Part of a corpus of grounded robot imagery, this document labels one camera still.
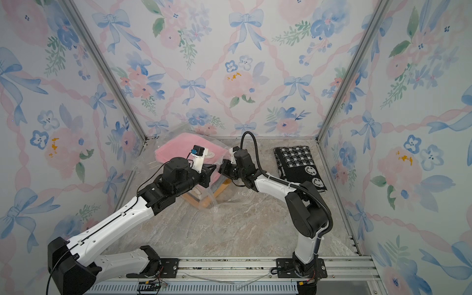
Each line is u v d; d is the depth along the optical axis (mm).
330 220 455
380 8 689
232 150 837
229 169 782
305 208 482
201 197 818
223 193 949
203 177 629
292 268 676
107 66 864
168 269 734
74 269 372
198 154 606
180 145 950
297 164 1030
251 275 732
